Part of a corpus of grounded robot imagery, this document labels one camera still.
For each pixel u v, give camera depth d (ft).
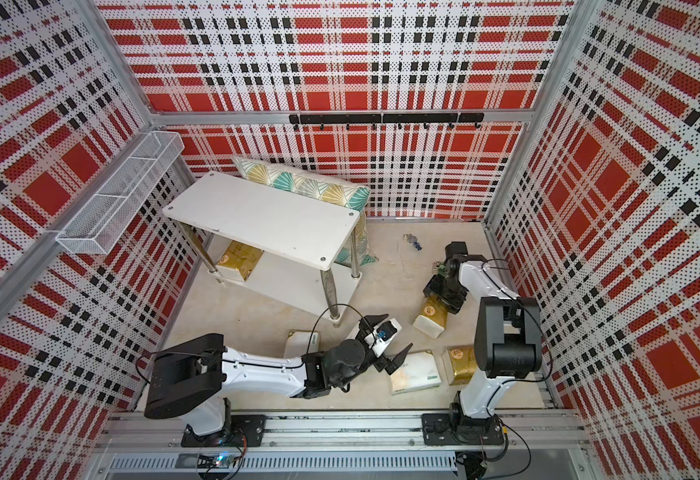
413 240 3.75
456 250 2.55
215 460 2.28
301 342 2.81
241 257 3.06
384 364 2.17
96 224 2.27
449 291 2.58
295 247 2.25
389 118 2.94
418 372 2.56
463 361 2.56
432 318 2.70
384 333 2.02
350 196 2.51
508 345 1.55
